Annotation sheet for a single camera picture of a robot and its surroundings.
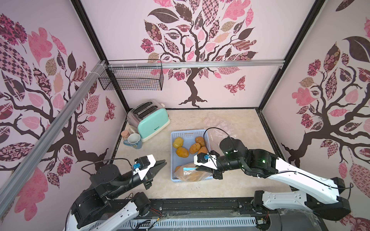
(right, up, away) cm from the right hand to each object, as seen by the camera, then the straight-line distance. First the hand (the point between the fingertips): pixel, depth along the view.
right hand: (196, 164), depth 59 cm
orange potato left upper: (-8, -2, +33) cm, 34 cm away
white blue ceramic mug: (-40, +6, +35) cm, 54 cm away
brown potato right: (+5, +5, +36) cm, 37 cm away
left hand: (-13, +1, -4) cm, 14 cm away
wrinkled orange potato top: (-2, -6, +1) cm, 6 cm away
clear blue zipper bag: (-4, -3, -1) cm, 5 cm away
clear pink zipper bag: (+17, +9, +44) cm, 48 cm away
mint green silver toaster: (-30, +21, +33) cm, 49 cm away
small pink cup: (-45, +10, +33) cm, 57 cm away
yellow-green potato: (-11, +4, +37) cm, 39 cm away
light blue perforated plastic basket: (-6, +2, +38) cm, 39 cm away
